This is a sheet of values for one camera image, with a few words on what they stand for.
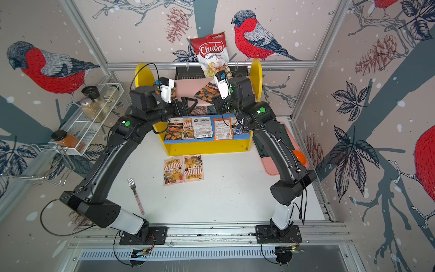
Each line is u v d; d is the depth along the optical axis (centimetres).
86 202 39
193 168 95
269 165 94
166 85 58
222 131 95
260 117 45
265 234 73
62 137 59
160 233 73
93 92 73
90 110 71
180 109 57
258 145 104
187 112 58
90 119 75
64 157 63
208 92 76
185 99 58
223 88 56
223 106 58
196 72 92
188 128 95
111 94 84
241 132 93
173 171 95
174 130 96
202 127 95
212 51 82
